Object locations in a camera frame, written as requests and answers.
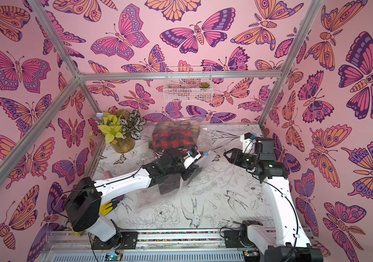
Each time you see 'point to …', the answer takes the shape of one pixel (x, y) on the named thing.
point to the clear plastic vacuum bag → (149, 199)
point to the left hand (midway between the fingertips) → (199, 165)
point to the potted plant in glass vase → (120, 128)
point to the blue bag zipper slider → (206, 154)
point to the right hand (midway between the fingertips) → (230, 153)
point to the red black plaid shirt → (171, 140)
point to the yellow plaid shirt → (171, 126)
